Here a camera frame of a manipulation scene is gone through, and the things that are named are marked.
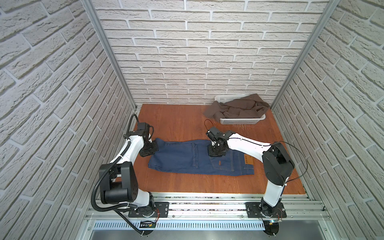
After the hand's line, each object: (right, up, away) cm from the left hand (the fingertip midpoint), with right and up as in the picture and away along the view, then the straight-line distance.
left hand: (153, 149), depth 87 cm
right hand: (+35, -3, +2) cm, 35 cm away
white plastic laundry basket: (+45, +35, +30) cm, 65 cm away
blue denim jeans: (+21, -5, +4) cm, 22 cm away
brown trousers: (+67, +29, +25) cm, 77 cm away
